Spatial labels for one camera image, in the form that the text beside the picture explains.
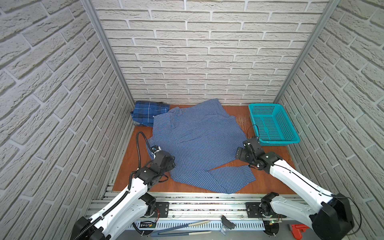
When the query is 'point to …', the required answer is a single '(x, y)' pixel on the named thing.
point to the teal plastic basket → (271, 124)
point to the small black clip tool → (229, 224)
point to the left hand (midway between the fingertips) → (169, 159)
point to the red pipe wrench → (296, 230)
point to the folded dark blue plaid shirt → (143, 112)
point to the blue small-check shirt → (203, 138)
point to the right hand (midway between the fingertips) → (244, 153)
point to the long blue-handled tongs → (157, 234)
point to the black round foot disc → (271, 228)
